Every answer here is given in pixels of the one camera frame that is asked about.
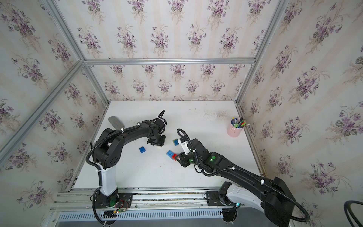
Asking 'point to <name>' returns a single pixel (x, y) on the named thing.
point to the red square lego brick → (173, 156)
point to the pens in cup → (239, 124)
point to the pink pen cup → (233, 131)
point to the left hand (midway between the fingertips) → (162, 144)
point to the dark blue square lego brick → (176, 142)
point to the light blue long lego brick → (169, 154)
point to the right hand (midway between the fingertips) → (179, 157)
